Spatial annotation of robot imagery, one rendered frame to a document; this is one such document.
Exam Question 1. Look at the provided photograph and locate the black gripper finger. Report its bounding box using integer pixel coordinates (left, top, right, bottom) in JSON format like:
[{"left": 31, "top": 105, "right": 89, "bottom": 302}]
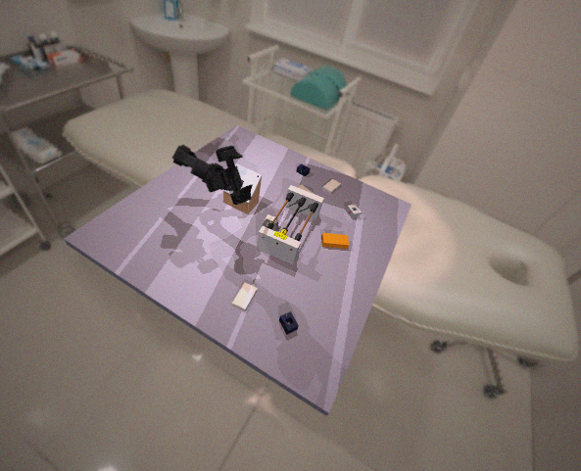
[
  {"left": 220, "top": 149, "right": 243, "bottom": 162},
  {"left": 233, "top": 184, "right": 253, "bottom": 201}
]

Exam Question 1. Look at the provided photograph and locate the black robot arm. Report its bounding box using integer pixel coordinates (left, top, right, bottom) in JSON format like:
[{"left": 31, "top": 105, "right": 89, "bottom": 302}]
[{"left": 173, "top": 144, "right": 233, "bottom": 192}]

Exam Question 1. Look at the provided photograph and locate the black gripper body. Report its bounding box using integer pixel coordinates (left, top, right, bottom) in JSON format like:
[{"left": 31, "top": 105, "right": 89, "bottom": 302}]
[{"left": 216, "top": 145, "right": 252, "bottom": 205}]

